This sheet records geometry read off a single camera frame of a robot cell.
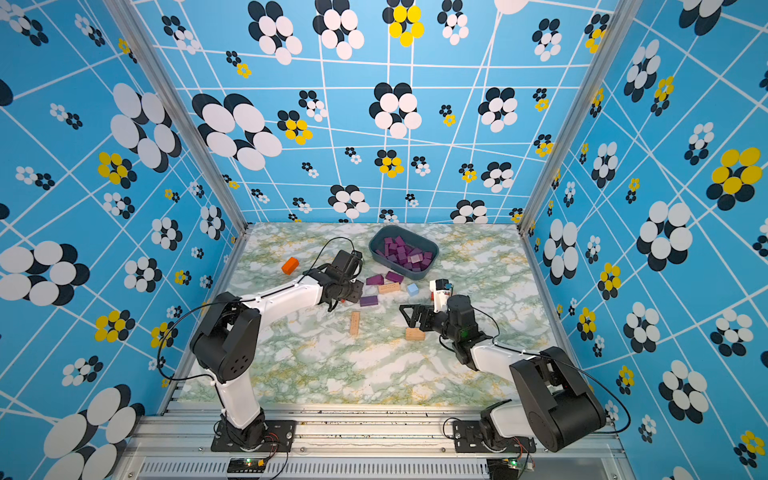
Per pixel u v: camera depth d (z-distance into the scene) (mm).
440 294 801
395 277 1048
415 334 887
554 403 427
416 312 770
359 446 722
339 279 718
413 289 990
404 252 1079
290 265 1077
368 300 961
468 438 723
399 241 1118
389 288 1014
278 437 724
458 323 691
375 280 1048
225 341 485
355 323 934
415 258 1048
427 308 772
